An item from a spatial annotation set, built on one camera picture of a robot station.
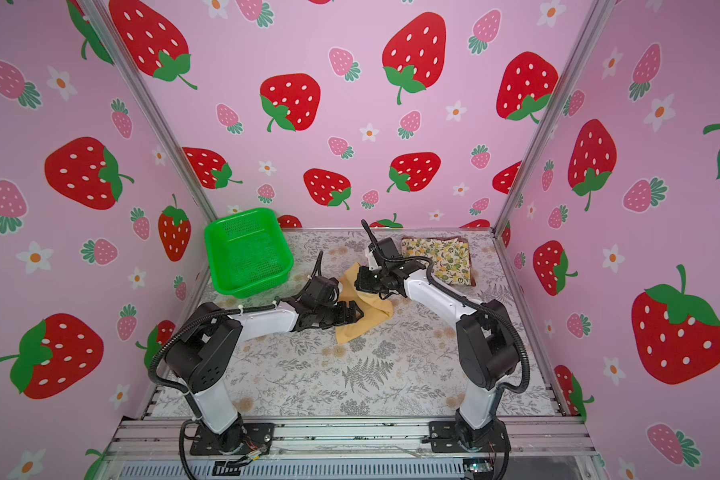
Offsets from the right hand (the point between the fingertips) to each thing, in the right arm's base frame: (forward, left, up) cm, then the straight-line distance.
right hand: (352, 282), depth 88 cm
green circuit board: (-40, -37, -16) cm, 57 cm away
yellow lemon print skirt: (+22, -31, -10) cm, 40 cm away
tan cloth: (-2, -7, -9) cm, 12 cm away
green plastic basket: (+20, +46, -13) cm, 52 cm away
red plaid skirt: (+35, -32, -13) cm, 49 cm away
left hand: (-5, -1, -10) cm, 12 cm away
